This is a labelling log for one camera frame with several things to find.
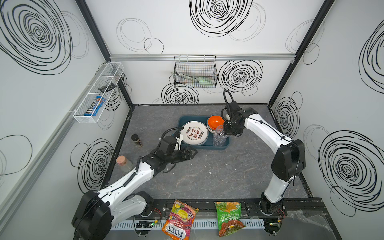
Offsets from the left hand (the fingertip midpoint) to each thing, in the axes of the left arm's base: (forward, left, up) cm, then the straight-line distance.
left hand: (194, 153), depth 78 cm
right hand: (+15, -17, -1) cm, 23 cm away
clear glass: (+16, -15, -6) cm, 22 cm away
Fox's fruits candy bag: (-30, +6, -11) cm, 32 cm away
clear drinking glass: (+14, -15, -14) cm, 24 cm away
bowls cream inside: (+21, -10, -9) cm, 25 cm away
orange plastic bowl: (+27, -12, -5) cm, 30 cm away
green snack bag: (-27, -17, -8) cm, 33 cm away
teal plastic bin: (+13, -9, -14) cm, 21 cm away
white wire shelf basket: (+43, +53, +19) cm, 71 cm away
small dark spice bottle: (+11, +36, -6) cm, 38 cm away
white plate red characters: (+20, 0, -12) cm, 24 cm away
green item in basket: (+37, -6, +18) cm, 42 cm away
